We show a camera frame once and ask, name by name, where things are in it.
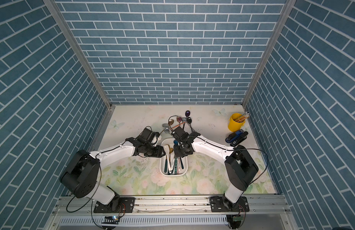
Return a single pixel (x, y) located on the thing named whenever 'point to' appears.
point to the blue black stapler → (235, 138)
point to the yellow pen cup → (234, 126)
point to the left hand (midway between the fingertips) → (165, 154)
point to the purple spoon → (187, 113)
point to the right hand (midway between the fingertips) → (178, 153)
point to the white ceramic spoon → (166, 148)
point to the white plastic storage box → (171, 165)
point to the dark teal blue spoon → (175, 142)
